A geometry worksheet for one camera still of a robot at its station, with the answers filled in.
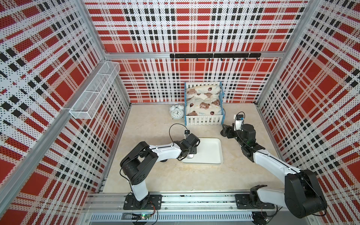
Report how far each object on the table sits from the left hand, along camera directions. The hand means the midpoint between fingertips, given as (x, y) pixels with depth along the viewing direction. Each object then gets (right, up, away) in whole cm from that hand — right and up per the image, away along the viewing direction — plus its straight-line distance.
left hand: (193, 147), depth 93 cm
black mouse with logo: (-19, -8, -5) cm, 21 cm away
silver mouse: (-2, -5, -3) cm, 6 cm away
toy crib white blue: (+9, +31, +15) cm, 35 cm away
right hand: (+22, +16, -7) cm, 28 cm away
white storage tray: (+11, -3, -2) cm, 11 cm away
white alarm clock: (-12, +25, +11) cm, 30 cm away
